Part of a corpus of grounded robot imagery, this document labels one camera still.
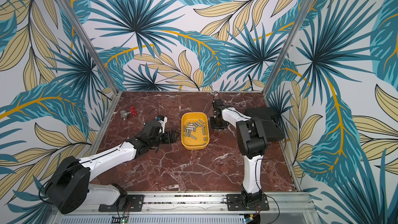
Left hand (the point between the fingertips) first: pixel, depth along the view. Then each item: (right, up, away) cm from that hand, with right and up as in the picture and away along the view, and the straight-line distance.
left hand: (174, 136), depth 86 cm
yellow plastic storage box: (+12, -1, +11) cm, 16 cm away
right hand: (+25, +4, +15) cm, 29 cm away
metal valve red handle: (-36, +12, +18) cm, 42 cm away
